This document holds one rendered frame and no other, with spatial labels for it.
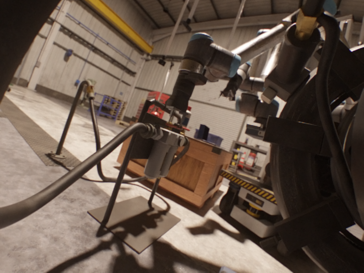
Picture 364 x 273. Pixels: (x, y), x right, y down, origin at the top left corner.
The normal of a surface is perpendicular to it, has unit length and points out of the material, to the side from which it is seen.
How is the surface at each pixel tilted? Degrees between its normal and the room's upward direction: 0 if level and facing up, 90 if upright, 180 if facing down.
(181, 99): 87
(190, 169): 90
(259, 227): 90
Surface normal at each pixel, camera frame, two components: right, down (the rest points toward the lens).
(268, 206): -0.79, -0.30
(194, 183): -0.40, -0.16
